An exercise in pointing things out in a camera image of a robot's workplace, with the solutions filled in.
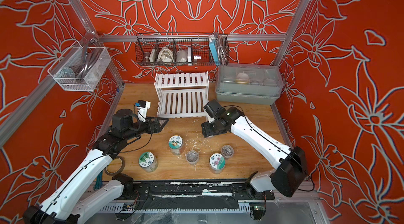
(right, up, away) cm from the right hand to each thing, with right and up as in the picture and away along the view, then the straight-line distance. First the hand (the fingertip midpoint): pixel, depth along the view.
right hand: (204, 131), depth 76 cm
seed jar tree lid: (-27, -15, -2) cm, 31 cm away
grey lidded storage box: (+28, +25, +21) cm, 44 cm away
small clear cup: (-6, -14, +2) cm, 15 cm away
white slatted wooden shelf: (-14, +18, +21) cm, 31 cm away
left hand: (-20, +7, -3) cm, 21 cm away
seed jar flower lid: (+6, -15, -2) cm, 16 cm away
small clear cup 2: (+12, -11, +5) cm, 17 cm away
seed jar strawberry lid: (-16, -7, +5) cm, 18 cm away
